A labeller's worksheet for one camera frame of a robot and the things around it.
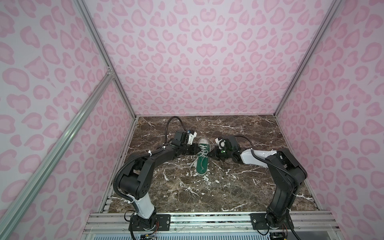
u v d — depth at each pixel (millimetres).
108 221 754
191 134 850
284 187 476
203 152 921
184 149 788
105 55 844
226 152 801
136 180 471
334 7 694
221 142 849
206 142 1005
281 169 519
